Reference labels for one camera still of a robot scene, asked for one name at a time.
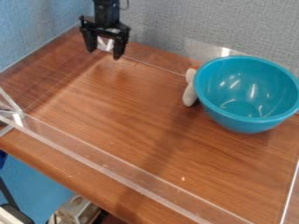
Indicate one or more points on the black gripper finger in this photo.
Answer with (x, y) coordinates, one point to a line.
(90, 40)
(119, 47)

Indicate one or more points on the clear acrylic left bracket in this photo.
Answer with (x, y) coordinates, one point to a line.
(11, 113)

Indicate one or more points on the blue plastic bowl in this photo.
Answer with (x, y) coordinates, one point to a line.
(248, 93)

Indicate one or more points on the clear acrylic corner bracket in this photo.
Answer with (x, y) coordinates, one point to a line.
(106, 38)

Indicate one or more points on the clear acrylic front barrier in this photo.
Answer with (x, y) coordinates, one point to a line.
(170, 195)

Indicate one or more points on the white toy mushroom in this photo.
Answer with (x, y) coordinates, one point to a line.
(190, 96)

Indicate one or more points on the grey power strip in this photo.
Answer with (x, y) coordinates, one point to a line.
(77, 211)

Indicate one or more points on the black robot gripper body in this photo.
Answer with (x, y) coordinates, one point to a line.
(106, 18)

